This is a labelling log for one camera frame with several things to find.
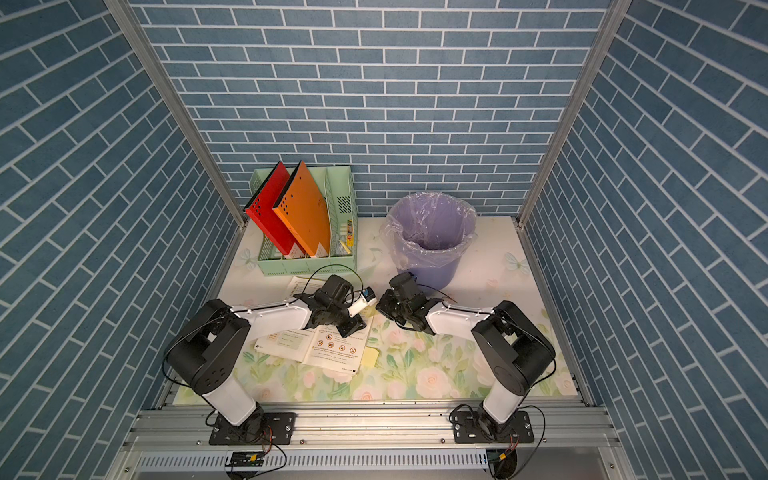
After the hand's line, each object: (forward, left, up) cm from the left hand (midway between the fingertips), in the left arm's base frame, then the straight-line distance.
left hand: (366, 322), depth 91 cm
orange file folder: (+33, +22, +17) cm, 43 cm away
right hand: (+3, -3, +5) cm, 7 cm away
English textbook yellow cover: (-7, +13, 0) cm, 15 cm away
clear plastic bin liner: (+27, -20, +14) cm, 36 cm away
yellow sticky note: (-10, -2, -1) cm, 11 cm away
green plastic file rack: (+27, +11, 0) cm, 29 cm away
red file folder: (+23, +31, +26) cm, 47 cm away
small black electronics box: (-34, +27, -5) cm, 44 cm away
